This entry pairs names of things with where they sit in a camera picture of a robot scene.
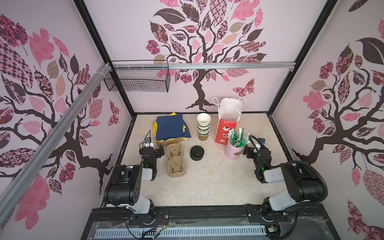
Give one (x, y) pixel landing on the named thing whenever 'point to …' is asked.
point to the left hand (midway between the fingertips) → (153, 146)
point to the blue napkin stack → (171, 127)
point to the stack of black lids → (196, 153)
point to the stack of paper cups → (203, 124)
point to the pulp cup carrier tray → (176, 166)
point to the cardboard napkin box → (172, 141)
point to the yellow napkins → (154, 124)
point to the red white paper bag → (229, 110)
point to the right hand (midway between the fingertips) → (254, 143)
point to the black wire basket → (139, 80)
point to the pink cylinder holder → (232, 152)
